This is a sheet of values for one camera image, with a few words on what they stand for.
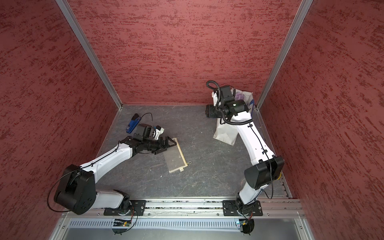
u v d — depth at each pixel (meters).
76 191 0.42
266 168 0.42
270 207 0.76
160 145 0.74
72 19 0.75
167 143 0.75
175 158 0.91
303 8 0.71
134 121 1.09
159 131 0.80
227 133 0.96
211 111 0.69
